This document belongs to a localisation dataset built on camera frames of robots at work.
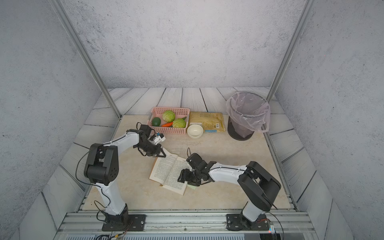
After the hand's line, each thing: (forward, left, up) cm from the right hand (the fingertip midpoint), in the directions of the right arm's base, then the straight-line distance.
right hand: (181, 182), depth 82 cm
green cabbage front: (+41, +5, +3) cm, 41 cm away
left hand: (+16, +11, +2) cm, 19 cm away
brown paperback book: (+6, +9, +1) cm, 11 cm away
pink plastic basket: (+55, +5, 0) cm, 55 cm away
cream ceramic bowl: (+38, -6, -3) cm, 39 cm away
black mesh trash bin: (+36, -33, -2) cm, 49 cm away
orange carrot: (+43, +14, -2) cm, 46 cm away
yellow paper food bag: (+47, -18, -3) cm, 50 cm away
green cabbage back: (+48, +13, +4) cm, 50 cm away
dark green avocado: (+44, +22, +1) cm, 50 cm away
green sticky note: (-1, -6, -4) cm, 7 cm away
